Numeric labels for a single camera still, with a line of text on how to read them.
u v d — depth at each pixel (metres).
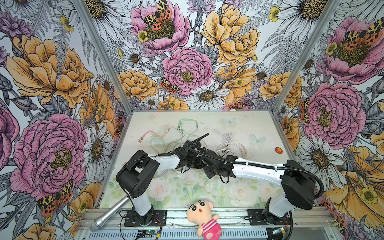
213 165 0.64
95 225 0.69
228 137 1.02
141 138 1.05
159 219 0.74
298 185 0.44
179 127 1.12
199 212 0.69
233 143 1.01
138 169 0.53
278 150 0.99
